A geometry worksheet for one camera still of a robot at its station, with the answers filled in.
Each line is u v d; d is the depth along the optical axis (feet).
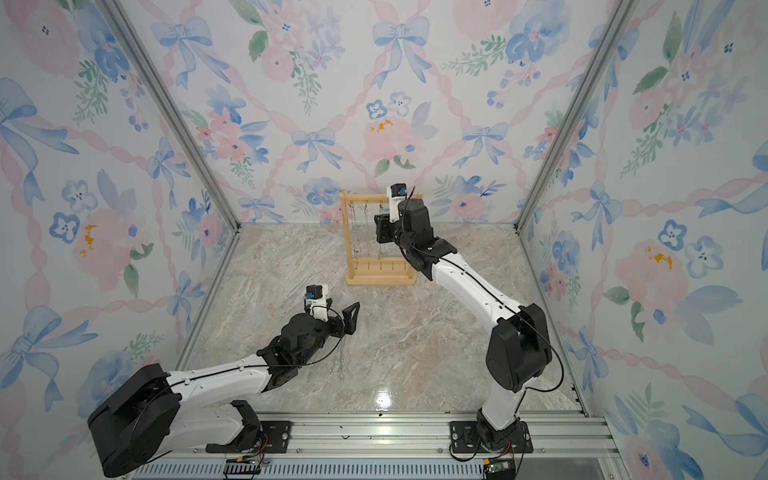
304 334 2.02
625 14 2.25
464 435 2.42
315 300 2.31
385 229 2.37
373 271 3.50
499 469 2.39
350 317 2.45
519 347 1.49
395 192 2.30
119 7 2.26
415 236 2.04
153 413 1.38
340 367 2.81
